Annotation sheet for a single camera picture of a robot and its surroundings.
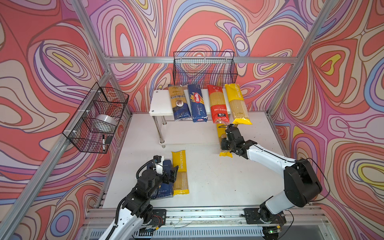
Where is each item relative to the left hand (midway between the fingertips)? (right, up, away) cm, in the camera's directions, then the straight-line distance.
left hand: (172, 164), depth 79 cm
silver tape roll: (-31, +24, -5) cm, 39 cm away
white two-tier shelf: (-3, +17, +20) cm, 27 cm away
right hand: (+31, +10, +12) cm, 35 cm away
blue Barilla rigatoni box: (-3, -12, -2) cm, 13 cm away
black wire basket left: (-38, +20, -7) cm, 43 cm away
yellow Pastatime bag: (+4, -13, +3) cm, 14 cm away
